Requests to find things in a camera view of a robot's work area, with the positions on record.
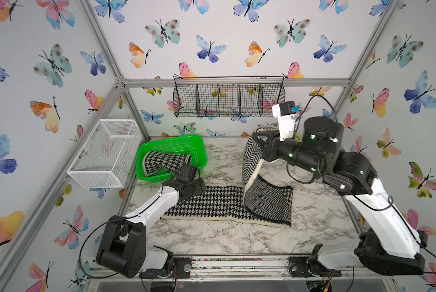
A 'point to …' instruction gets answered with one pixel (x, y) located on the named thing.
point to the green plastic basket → (194, 145)
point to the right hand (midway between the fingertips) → (256, 133)
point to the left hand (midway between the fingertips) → (199, 186)
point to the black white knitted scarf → (154, 160)
